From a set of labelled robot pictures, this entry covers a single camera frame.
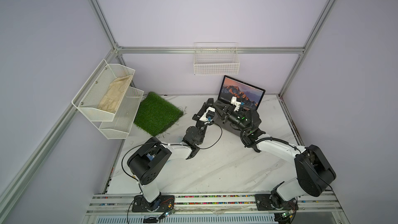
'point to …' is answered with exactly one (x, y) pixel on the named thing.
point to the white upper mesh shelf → (101, 96)
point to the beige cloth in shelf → (112, 99)
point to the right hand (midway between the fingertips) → (212, 106)
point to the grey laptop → (235, 96)
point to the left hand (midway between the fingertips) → (207, 105)
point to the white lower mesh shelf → (119, 128)
